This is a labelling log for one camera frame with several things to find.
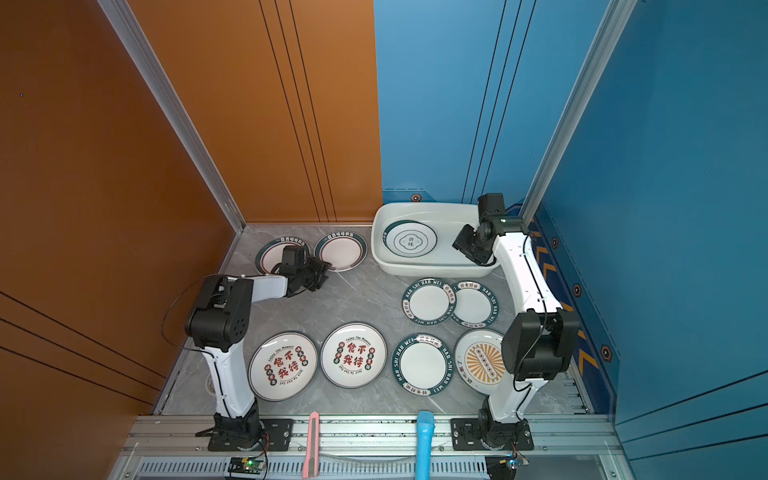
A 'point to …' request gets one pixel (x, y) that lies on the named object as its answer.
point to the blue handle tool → (425, 423)
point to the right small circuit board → (512, 462)
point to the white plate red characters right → (353, 355)
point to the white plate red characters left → (283, 366)
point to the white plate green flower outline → (409, 238)
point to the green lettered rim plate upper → (429, 301)
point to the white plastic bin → (447, 219)
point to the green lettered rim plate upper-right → (476, 304)
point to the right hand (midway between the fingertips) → (456, 246)
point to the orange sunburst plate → (479, 362)
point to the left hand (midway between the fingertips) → (333, 263)
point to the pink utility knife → (312, 456)
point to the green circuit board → (251, 465)
